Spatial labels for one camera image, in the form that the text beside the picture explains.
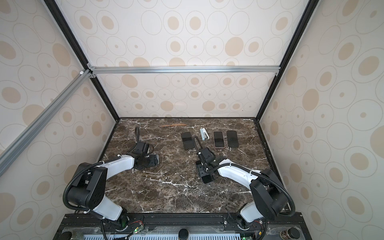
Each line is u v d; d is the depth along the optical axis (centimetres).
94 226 73
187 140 109
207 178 83
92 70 90
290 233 64
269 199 43
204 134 107
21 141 55
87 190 45
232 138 107
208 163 65
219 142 106
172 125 117
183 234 63
